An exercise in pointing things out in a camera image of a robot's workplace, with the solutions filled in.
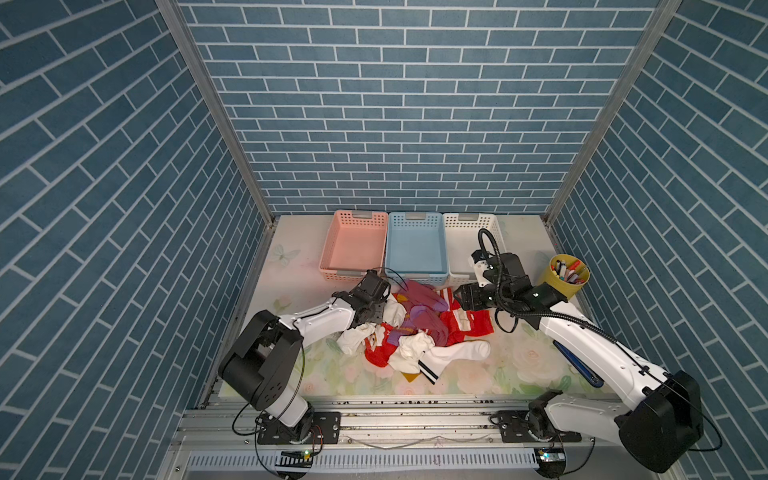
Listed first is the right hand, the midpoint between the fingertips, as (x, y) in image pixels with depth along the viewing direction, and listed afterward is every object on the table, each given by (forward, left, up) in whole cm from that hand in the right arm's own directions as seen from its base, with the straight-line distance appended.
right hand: (466, 292), depth 82 cm
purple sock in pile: (+1, +12, -11) cm, 17 cm away
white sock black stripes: (-11, +32, -11) cm, 35 cm away
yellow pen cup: (+12, -32, -5) cm, 35 cm away
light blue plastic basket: (+28, +15, -15) cm, 35 cm away
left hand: (-1, +25, -13) cm, 28 cm away
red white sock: (-3, 0, -13) cm, 13 cm away
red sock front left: (-14, +23, -15) cm, 30 cm away
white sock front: (-14, +13, -10) cm, 21 cm away
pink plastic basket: (+30, +38, -16) cm, 51 cm away
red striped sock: (+4, +2, -13) cm, 13 cm away
